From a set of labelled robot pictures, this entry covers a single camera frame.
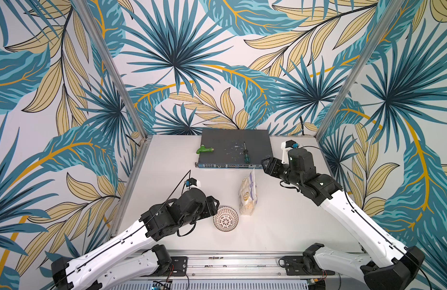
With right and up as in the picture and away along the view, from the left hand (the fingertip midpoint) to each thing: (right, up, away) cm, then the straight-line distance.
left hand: (212, 208), depth 70 cm
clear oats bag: (+15, +4, +9) cm, 17 cm away
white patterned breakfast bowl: (+5, -10, +16) cm, 19 cm away
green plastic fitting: (-8, +24, +36) cm, 44 cm away
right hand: (+16, +15, +2) cm, 22 cm away
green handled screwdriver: (+17, +20, +33) cm, 42 cm away
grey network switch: (+7, +27, +41) cm, 50 cm away
